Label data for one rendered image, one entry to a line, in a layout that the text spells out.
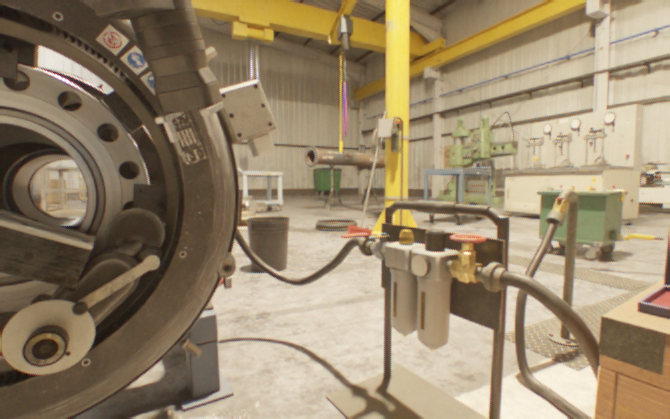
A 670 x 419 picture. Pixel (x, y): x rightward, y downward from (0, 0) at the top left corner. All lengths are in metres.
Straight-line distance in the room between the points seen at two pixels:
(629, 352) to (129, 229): 0.72
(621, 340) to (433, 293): 0.43
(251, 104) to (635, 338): 0.68
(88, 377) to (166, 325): 0.13
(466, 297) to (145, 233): 0.69
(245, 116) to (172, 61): 0.26
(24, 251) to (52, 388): 0.22
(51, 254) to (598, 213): 3.23
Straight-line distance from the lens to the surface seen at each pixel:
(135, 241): 0.67
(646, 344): 0.49
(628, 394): 0.52
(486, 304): 0.84
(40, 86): 0.78
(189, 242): 0.65
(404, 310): 0.91
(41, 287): 0.79
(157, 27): 0.47
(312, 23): 13.33
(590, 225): 3.31
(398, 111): 4.08
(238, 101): 0.71
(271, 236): 2.37
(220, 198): 0.65
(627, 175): 6.36
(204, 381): 1.14
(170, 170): 0.69
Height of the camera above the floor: 0.62
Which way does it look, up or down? 4 degrees down
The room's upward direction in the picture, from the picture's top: straight up
